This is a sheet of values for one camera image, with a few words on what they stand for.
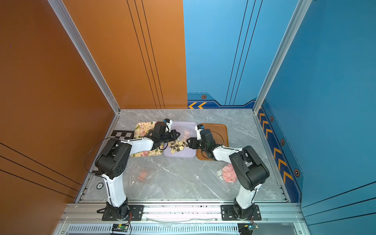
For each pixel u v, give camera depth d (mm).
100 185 828
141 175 862
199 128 849
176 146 960
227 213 725
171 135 870
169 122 910
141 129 1085
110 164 527
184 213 742
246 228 707
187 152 953
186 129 1079
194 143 827
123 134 1016
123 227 715
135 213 738
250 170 477
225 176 830
